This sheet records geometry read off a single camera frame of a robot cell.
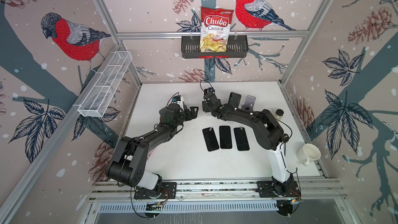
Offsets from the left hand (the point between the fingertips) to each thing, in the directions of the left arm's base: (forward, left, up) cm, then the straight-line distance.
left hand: (196, 106), depth 89 cm
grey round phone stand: (+8, -35, -8) cm, 37 cm away
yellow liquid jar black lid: (-2, -50, -5) cm, 51 cm away
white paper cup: (-24, -60, -9) cm, 66 cm away
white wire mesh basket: (-9, +47, +16) cm, 50 cm away
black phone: (-13, -18, -14) cm, 26 cm away
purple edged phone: (-14, -9, -14) cm, 22 cm away
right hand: (+9, -7, -7) cm, 14 cm away
